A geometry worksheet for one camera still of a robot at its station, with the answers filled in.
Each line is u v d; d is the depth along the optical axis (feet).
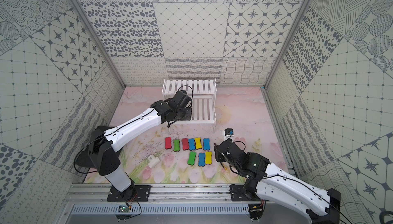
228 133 2.15
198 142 2.96
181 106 2.09
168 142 3.04
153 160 2.68
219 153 1.83
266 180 1.56
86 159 2.62
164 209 2.30
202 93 2.68
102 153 1.43
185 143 2.95
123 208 2.35
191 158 2.83
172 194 2.47
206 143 2.96
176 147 2.95
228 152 1.71
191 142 2.97
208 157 2.75
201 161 2.77
